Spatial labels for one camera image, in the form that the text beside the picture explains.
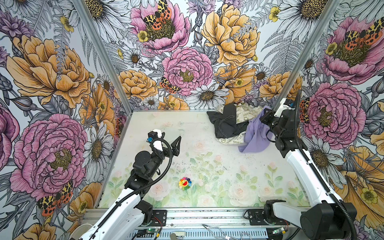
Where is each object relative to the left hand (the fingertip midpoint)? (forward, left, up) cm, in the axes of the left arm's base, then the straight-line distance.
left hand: (173, 139), depth 73 cm
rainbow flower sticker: (-12, -5, -26) cm, 29 cm away
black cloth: (+20, -30, -13) cm, 39 cm away
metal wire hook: (-37, -24, -26) cm, 51 cm away
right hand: (+11, -45, +6) cm, 46 cm away
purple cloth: (+7, -46, -8) cm, 47 cm away
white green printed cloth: (+29, -44, -13) cm, 54 cm away
